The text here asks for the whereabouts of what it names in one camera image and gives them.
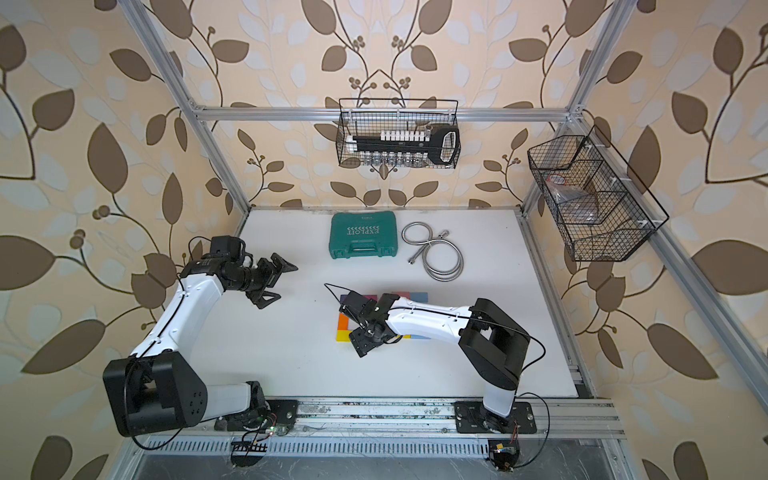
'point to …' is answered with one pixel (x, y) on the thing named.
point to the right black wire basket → (601, 209)
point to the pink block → (404, 294)
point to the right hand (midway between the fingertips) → (368, 340)
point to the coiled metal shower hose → (442, 256)
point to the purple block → (343, 298)
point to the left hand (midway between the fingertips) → (284, 275)
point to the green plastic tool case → (363, 234)
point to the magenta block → (368, 297)
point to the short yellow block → (407, 336)
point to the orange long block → (343, 322)
